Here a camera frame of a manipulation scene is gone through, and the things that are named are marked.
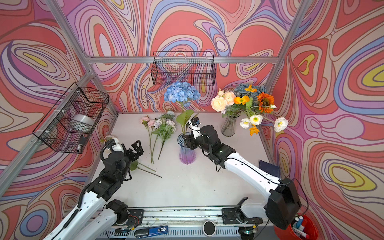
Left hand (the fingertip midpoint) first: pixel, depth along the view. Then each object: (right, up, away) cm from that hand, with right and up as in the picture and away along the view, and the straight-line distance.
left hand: (136, 143), depth 75 cm
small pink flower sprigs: (+9, +9, +26) cm, 29 cm away
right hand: (+27, +3, +2) cm, 27 cm away
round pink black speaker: (+37, -38, -9) cm, 53 cm away
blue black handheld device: (+7, -39, -10) cm, 41 cm away
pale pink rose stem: (-28, +1, +23) cm, 36 cm away
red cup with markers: (+76, -35, -13) cm, 85 cm away
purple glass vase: (+26, -9, +13) cm, 30 cm away
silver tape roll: (-24, +10, -5) cm, 26 cm away
